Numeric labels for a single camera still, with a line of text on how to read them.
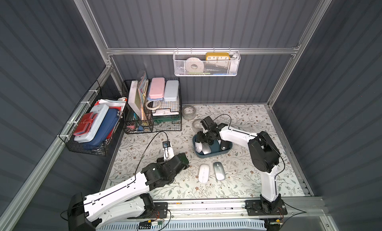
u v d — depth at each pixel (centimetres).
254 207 73
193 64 85
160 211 74
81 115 68
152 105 94
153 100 96
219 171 85
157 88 96
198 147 91
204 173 83
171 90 100
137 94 89
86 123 63
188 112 116
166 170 55
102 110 69
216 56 87
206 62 89
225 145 92
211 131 74
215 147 97
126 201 48
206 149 95
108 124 69
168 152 65
